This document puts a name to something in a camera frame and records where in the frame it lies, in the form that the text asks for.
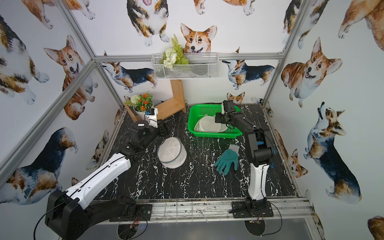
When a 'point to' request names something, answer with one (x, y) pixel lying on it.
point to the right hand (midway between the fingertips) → (224, 114)
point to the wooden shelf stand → (169, 107)
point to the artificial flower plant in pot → (141, 102)
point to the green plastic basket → (195, 111)
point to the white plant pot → (140, 115)
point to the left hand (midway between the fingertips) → (166, 116)
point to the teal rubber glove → (229, 156)
